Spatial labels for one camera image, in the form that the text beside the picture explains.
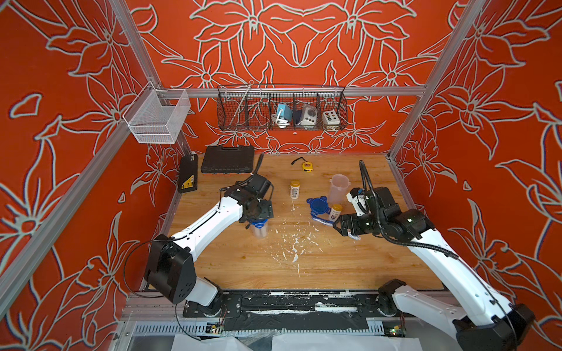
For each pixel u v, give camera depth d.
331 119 0.94
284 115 0.85
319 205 0.98
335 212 0.88
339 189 0.90
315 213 0.96
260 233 0.88
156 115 0.92
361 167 0.61
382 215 0.54
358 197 0.67
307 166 1.13
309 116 0.91
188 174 1.08
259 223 0.78
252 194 0.59
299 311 0.73
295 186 0.95
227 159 1.15
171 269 0.41
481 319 0.39
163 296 0.44
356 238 0.88
